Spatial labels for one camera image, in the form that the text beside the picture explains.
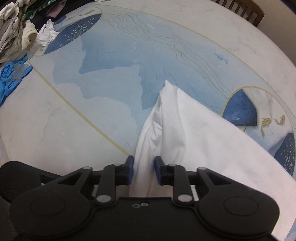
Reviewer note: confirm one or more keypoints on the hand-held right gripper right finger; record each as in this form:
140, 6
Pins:
158, 170

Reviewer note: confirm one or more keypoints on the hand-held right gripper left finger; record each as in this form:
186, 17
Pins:
130, 170

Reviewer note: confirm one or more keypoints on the white t-shirt navy trim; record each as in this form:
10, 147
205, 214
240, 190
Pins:
196, 129

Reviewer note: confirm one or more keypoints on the blue cloth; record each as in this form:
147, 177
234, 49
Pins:
11, 81

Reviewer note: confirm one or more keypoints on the camouflage garment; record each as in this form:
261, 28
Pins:
11, 49

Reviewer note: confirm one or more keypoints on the cream garment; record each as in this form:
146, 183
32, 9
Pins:
30, 34

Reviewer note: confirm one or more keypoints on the crumpled white cloth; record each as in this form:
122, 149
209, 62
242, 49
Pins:
47, 33

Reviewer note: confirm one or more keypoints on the light grey garment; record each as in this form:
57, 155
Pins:
9, 20

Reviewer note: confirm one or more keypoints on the green striped garment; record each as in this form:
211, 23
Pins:
39, 8

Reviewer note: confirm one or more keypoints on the dark cloth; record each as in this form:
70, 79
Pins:
67, 9

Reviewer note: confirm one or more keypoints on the wooden chair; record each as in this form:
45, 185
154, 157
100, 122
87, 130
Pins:
242, 10

